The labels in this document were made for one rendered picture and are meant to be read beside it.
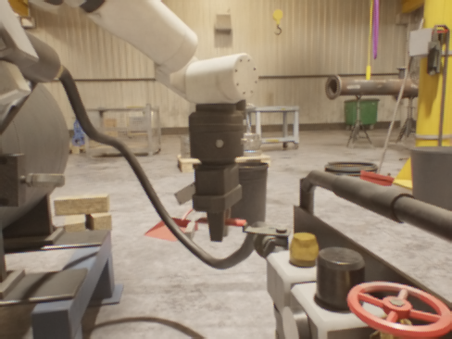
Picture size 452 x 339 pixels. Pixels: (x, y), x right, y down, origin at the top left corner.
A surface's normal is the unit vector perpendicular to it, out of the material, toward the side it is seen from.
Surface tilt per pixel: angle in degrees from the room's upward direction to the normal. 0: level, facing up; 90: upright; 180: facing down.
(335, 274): 90
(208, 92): 90
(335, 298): 90
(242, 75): 90
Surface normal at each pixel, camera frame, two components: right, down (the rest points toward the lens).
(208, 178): -0.32, 0.14
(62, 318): 0.17, 0.14
